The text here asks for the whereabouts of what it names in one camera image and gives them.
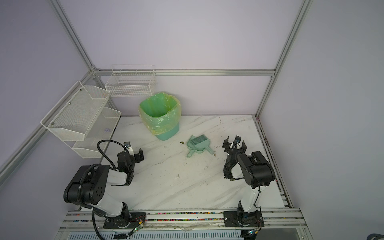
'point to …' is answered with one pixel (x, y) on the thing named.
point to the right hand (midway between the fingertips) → (235, 138)
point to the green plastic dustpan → (192, 147)
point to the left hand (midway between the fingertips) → (132, 150)
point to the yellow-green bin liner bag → (159, 112)
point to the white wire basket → (131, 80)
